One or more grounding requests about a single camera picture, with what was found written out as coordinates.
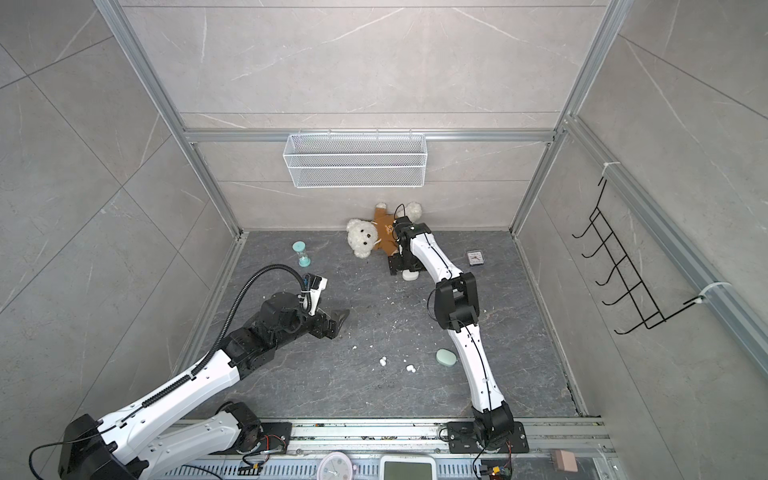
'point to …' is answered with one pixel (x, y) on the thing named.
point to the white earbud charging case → (410, 275)
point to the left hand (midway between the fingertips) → (334, 299)
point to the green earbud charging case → (446, 357)
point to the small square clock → (475, 258)
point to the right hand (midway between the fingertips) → (407, 267)
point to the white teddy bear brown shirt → (367, 236)
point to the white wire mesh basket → (324, 160)
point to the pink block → (565, 461)
